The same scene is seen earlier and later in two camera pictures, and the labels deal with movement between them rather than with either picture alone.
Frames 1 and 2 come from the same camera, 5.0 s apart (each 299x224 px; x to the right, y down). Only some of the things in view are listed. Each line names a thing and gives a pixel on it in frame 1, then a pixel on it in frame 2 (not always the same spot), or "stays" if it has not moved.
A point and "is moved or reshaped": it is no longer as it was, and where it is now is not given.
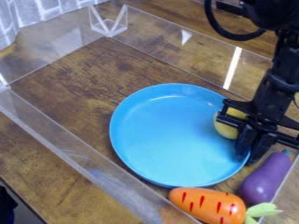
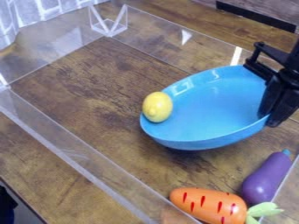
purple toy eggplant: x=260 y=183 stays
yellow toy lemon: x=225 y=129 -> x=156 y=107
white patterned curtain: x=21 y=12 stays
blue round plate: x=164 y=140 is moved or reshaped
